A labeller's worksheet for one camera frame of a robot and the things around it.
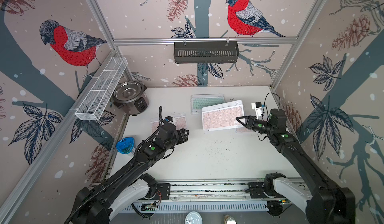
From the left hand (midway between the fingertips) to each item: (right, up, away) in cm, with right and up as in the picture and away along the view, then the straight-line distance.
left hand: (188, 130), depth 79 cm
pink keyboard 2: (-6, 0, +21) cm, 22 cm away
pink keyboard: (+19, +7, +2) cm, 21 cm away
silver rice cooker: (-41, +19, +21) cm, 49 cm away
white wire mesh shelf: (-47, +13, -8) cm, 50 cm away
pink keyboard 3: (+28, +1, -5) cm, 28 cm away
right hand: (+26, +7, -2) cm, 27 cm away
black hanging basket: (+11, +50, +25) cm, 57 cm away
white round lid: (+3, -34, -16) cm, 38 cm away
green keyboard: (+6, +15, +32) cm, 35 cm away
